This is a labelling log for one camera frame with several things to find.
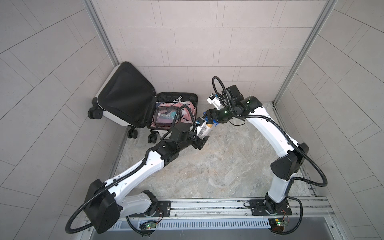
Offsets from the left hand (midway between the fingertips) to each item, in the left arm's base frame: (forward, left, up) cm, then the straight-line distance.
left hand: (206, 130), depth 74 cm
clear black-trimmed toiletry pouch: (+22, +28, -18) cm, 39 cm away
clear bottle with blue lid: (-2, +2, +3) cm, 5 cm away
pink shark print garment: (+30, +11, -15) cm, 35 cm away
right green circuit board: (-37, -33, -22) cm, 54 cm away
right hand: (+3, +1, +4) cm, 5 cm away
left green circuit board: (-38, +26, -19) cm, 49 cm away
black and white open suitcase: (+22, +47, 0) cm, 52 cm away
